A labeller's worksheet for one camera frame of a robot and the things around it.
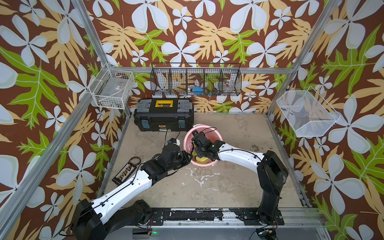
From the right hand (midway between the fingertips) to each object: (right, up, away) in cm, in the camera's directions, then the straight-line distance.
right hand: (200, 145), depth 91 cm
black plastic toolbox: (-22, +20, +4) cm, 30 cm away
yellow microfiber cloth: (-3, -7, -8) cm, 11 cm away
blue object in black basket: (-1, +35, +3) cm, 35 cm away
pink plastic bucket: (+5, +8, -11) cm, 15 cm away
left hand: (-4, -3, -15) cm, 16 cm away
